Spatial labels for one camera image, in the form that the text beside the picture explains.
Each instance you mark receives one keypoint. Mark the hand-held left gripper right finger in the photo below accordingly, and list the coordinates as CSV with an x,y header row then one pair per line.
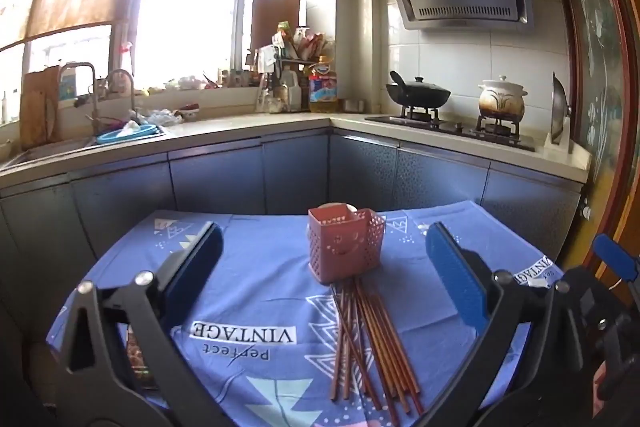
x,y
457,277

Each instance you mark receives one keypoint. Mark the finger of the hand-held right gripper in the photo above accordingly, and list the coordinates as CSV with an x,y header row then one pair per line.
x,y
595,292
617,257

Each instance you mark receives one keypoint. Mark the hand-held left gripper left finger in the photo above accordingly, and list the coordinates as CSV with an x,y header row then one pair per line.
x,y
192,277

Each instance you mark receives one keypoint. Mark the bunch of wooden chopsticks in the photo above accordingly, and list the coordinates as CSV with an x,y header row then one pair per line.
x,y
365,332

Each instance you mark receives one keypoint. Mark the pink plastic utensil holder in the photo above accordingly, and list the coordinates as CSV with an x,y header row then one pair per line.
x,y
335,247

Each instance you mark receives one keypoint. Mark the blue printed tablecloth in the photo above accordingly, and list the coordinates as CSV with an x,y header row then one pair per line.
x,y
270,257

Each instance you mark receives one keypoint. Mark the black gas stove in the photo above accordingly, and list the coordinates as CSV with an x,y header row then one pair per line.
x,y
450,127

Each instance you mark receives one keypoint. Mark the blue plastic basin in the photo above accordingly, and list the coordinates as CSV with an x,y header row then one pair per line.
x,y
125,136

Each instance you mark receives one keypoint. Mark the metal pot lid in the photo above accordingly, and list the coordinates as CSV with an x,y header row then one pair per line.
x,y
559,107

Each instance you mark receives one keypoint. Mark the white plastic bag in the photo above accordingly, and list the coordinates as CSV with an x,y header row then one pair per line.
x,y
162,117

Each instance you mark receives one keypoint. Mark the beige kitchen countertop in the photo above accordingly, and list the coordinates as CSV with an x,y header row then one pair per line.
x,y
260,124

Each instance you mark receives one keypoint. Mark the white ceramic clay pot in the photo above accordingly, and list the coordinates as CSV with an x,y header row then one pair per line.
x,y
502,102

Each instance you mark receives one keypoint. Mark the black wok with lid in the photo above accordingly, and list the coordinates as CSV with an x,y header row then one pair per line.
x,y
417,94

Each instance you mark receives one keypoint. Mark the steel sink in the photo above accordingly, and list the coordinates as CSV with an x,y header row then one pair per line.
x,y
55,149

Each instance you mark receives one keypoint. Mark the curved steel faucet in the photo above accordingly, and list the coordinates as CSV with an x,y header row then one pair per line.
x,y
131,87

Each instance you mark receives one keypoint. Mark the cluttered metal shelf rack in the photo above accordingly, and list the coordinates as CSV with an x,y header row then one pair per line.
x,y
287,72

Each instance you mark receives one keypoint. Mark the blue white carton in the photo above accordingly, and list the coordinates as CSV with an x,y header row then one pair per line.
x,y
67,88

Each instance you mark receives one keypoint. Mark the yellow cooking oil bottle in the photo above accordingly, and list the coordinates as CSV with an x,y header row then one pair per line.
x,y
323,92

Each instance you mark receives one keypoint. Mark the square steel faucet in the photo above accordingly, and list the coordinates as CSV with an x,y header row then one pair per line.
x,y
92,72

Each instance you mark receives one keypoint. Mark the wooden cutting board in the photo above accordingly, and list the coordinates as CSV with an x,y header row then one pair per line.
x,y
37,107

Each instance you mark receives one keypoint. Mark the kitchen window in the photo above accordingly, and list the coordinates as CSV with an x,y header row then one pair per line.
x,y
190,7

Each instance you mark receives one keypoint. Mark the red wooden door frame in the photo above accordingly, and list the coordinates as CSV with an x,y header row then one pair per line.
x,y
627,107

